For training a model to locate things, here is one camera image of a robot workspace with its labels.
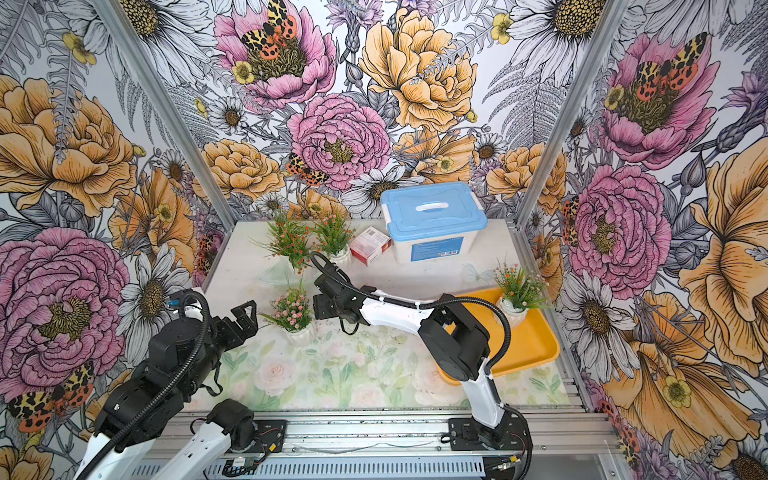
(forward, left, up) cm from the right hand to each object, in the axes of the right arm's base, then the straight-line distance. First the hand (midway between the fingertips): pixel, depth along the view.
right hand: (324, 311), depth 89 cm
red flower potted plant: (+18, +11, +8) cm, 22 cm away
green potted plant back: (+23, -1, +7) cm, 24 cm away
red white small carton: (+29, -13, -4) cm, 32 cm away
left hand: (-12, +14, +17) cm, 25 cm away
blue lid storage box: (+27, -35, +8) cm, 45 cm away
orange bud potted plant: (0, -56, +7) cm, 56 cm away
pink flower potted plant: (-4, +6, +8) cm, 11 cm away
